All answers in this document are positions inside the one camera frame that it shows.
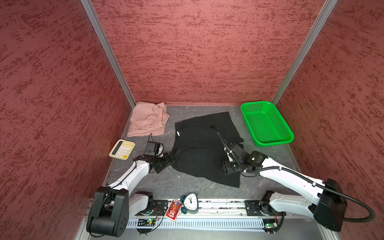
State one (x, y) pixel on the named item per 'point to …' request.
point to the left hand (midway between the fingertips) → (172, 164)
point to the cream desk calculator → (122, 149)
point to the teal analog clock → (190, 203)
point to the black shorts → (198, 150)
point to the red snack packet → (173, 209)
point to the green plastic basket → (266, 125)
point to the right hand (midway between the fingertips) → (227, 171)
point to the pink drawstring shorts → (148, 118)
